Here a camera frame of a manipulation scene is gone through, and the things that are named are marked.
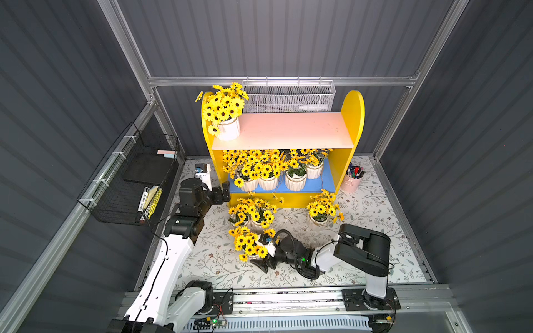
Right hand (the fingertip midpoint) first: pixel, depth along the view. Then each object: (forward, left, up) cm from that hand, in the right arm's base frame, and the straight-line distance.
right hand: (257, 249), depth 82 cm
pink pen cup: (+32, -44, +7) cm, 54 cm away
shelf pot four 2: (+28, -24, +21) cm, 42 cm away
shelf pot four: (+11, -1, +9) cm, 14 cm away
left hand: (+16, +15, +24) cm, 32 cm away
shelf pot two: (-1, +3, +11) cm, 11 cm away
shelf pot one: (+25, +6, +22) cm, 34 cm away
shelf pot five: (+11, +7, +9) cm, 16 cm away
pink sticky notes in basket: (+30, +39, +25) cm, 55 cm away
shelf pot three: (+13, -26, +10) cm, 31 cm away
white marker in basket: (+6, +37, +24) cm, 45 cm away
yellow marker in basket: (+4, +30, +30) cm, 43 cm away
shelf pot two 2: (+22, -3, +25) cm, 33 cm away
